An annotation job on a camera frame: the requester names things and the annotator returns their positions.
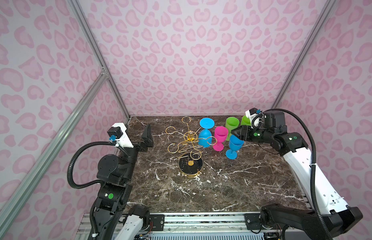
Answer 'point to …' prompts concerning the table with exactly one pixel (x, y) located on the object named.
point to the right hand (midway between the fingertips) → (235, 130)
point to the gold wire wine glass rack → (189, 161)
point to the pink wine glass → (220, 134)
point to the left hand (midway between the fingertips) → (137, 122)
